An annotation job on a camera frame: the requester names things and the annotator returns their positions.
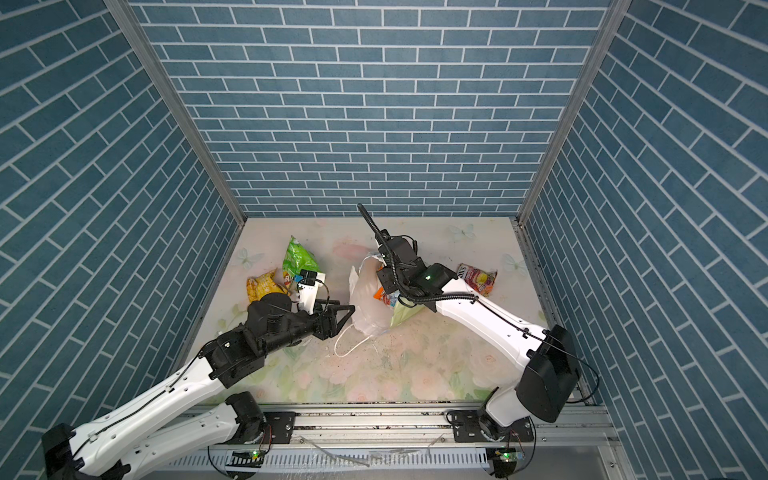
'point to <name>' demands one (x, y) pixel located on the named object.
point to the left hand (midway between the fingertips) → (355, 311)
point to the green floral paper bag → (371, 315)
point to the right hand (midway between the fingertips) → (392, 266)
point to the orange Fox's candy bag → (389, 298)
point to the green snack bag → (296, 259)
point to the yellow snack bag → (262, 285)
